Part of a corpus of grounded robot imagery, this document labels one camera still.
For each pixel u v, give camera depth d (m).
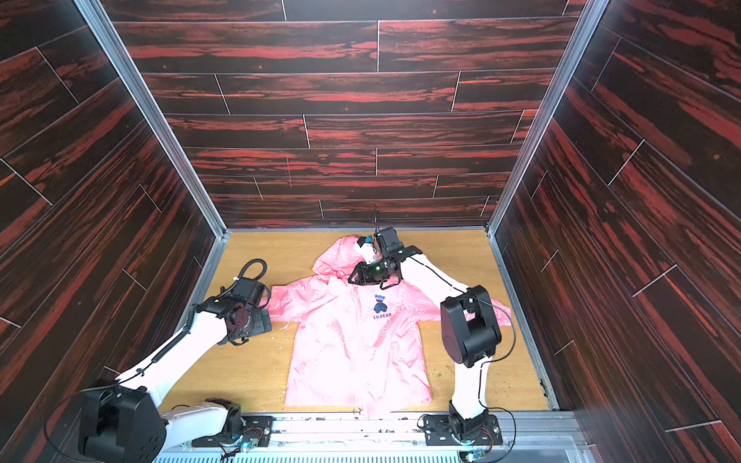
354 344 0.89
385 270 0.69
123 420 0.39
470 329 0.50
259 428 0.74
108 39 0.69
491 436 0.72
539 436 0.74
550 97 0.80
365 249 0.83
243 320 0.61
